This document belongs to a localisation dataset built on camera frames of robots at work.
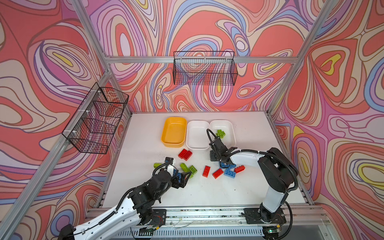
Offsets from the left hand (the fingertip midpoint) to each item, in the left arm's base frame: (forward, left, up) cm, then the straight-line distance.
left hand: (183, 171), depth 77 cm
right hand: (+14, -20, -13) cm, 27 cm away
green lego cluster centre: (+5, -4, -10) cm, 12 cm away
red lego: (+4, -13, -11) cm, 18 cm away
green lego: (+30, -24, -7) cm, 39 cm away
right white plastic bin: (+38, -30, -9) cm, 49 cm away
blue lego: (+3, -27, -10) cm, 28 cm away
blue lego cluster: (-6, +2, +9) cm, 11 cm away
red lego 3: (+5, -33, -10) cm, 35 cm away
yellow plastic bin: (+34, +8, -10) cm, 36 cm away
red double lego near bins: (+15, 0, -9) cm, 17 cm away
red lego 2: (+3, -20, -11) cm, 23 cm away
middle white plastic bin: (+32, -8, -11) cm, 35 cm away
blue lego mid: (+6, -26, -9) cm, 28 cm away
